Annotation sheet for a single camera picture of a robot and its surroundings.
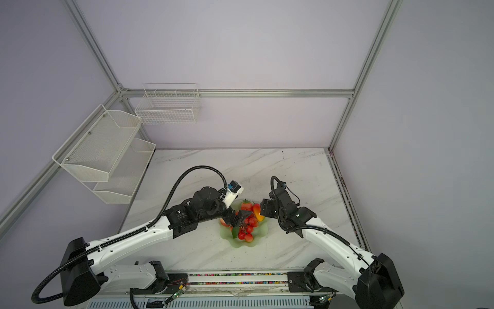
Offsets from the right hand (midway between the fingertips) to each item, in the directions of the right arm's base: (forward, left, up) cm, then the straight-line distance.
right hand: (265, 205), depth 82 cm
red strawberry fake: (+2, +9, -4) cm, 10 cm away
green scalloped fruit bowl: (-7, +3, -11) cm, 14 cm away
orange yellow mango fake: (0, +4, -3) cm, 5 cm away
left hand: (-4, +10, +8) cm, 13 cm away
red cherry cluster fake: (-7, +8, -8) cm, 14 cm away
